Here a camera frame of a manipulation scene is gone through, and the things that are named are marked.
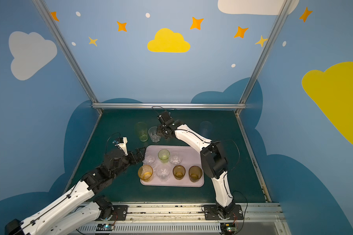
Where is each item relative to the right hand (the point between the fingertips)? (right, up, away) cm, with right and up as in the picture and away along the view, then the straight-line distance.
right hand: (162, 130), depth 93 cm
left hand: (-8, -10, -17) cm, 21 cm away
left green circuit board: (-26, -47, -22) cm, 58 cm away
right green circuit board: (+35, -48, -21) cm, 63 cm away
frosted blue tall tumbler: (+30, 0, +10) cm, 32 cm away
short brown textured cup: (+11, -25, -6) cm, 28 cm away
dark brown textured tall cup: (+20, -25, -9) cm, 33 cm away
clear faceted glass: (-8, -1, +8) cm, 11 cm away
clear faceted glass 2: (+9, -18, -3) cm, 20 cm away
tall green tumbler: (-15, 0, +9) cm, 18 cm away
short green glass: (+1, -16, 0) cm, 16 cm away
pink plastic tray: (+8, -23, -2) cm, 24 cm away
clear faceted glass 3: (+1, -26, -4) cm, 26 cm away
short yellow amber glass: (-9, -25, -7) cm, 28 cm away
